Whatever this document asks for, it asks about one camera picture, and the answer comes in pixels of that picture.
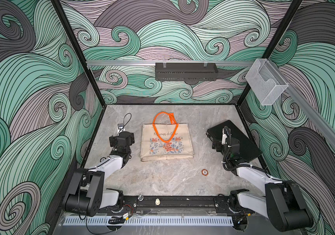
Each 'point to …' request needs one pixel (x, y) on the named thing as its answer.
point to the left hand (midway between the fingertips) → (119, 133)
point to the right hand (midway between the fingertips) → (221, 138)
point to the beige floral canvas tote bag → (164, 142)
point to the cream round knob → (157, 201)
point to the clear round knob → (140, 197)
